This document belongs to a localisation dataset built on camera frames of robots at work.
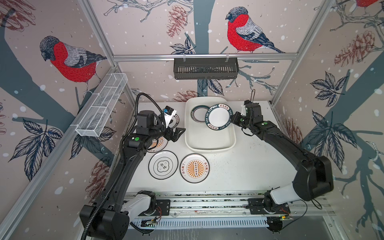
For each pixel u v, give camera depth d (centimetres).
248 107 66
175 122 107
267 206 66
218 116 88
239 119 75
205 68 103
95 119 72
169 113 62
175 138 65
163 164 88
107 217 36
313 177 41
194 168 87
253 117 64
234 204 76
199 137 100
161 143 98
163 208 73
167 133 64
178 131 65
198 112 118
